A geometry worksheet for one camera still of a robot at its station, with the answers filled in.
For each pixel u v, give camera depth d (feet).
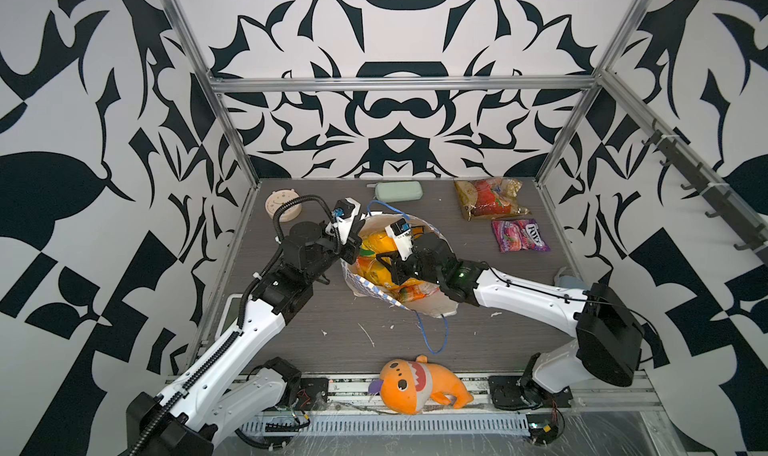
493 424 2.34
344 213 1.89
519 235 3.27
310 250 1.71
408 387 2.21
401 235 2.27
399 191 3.76
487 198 3.47
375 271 2.53
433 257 2.01
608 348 1.38
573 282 3.22
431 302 2.65
